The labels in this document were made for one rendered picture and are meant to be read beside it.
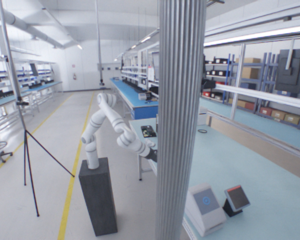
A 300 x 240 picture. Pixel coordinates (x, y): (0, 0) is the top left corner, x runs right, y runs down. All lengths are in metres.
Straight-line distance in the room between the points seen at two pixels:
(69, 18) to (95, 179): 6.01
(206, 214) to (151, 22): 6.73
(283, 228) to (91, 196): 1.34
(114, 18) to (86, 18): 1.02
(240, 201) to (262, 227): 0.16
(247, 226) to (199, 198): 0.27
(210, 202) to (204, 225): 0.10
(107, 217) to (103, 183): 0.46
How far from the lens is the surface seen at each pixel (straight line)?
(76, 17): 6.65
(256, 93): 1.35
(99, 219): 1.76
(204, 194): 0.76
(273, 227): 0.96
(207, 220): 0.75
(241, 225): 0.89
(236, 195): 0.86
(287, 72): 2.56
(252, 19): 0.99
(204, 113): 1.87
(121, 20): 6.66
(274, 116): 4.77
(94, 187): 1.43
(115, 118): 0.85
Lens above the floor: 1.67
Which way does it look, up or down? 20 degrees down
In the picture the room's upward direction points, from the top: straight up
